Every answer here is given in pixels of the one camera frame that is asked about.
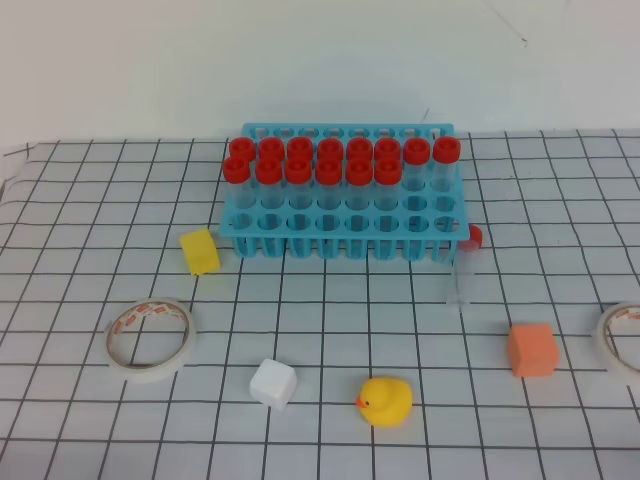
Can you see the red-capped test tube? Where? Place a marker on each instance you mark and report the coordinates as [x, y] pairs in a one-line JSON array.
[[464, 268]]

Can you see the blue test tube rack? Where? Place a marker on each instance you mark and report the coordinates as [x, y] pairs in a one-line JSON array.
[[424, 224]]

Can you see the white black-grid cloth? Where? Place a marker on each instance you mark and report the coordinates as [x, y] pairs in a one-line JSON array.
[[89, 229]]

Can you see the yellow foam cube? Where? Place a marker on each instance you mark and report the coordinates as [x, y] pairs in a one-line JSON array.
[[200, 252]]

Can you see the white foam cube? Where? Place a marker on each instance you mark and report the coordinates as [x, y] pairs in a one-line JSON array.
[[273, 384]]

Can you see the yellow rubber duck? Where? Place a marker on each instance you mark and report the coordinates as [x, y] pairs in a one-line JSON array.
[[385, 401]]

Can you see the left white tape roll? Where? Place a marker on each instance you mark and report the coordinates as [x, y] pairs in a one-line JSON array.
[[150, 340]]

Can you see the white tape roll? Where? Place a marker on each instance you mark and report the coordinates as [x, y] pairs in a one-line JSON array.
[[150, 340], [617, 326]]

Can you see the orange foam cube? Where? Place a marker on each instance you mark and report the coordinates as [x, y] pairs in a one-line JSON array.
[[531, 350]]

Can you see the right white tape roll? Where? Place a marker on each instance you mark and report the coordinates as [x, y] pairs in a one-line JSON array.
[[617, 326]]

